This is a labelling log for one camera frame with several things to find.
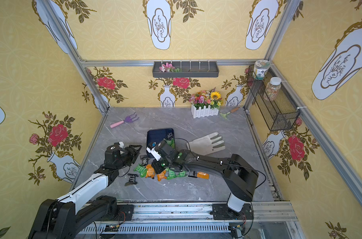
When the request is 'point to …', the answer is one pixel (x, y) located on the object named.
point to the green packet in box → (171, 143)
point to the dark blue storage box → (155, 136)
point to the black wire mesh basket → (279, 113)
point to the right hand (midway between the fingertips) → (155, 159)
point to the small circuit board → (109, 228)
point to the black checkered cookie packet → (132, 179)
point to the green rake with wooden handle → (225, 115)
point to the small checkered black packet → (144, 159)
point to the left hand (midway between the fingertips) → (137, 147)
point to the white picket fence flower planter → (205, 103)
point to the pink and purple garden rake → (128, 119)
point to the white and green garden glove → (204, 145)
